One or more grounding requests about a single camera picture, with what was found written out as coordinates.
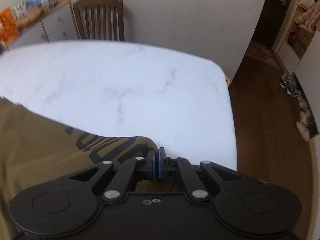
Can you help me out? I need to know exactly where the white shelf unit with toys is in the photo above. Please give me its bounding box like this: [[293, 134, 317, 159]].
[[272, 0, 319, 73]]

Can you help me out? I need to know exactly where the white drawer cabinet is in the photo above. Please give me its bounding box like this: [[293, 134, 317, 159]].
[[7, 0, 79, 49]]

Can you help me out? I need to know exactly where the olive green sweatshirt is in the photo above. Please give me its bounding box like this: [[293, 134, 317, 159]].
[[0, 96, 179, 240]]

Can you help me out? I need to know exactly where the orange patterned bag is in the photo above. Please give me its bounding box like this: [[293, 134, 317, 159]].
[[0, 7, 20, 44]]

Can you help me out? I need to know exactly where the brown wooden chair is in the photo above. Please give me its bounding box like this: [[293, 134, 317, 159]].
[[73, 0, 125, 42]]

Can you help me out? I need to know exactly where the pile of shoes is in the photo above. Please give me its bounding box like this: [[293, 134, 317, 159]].
[[280, 74, 316, 142]]

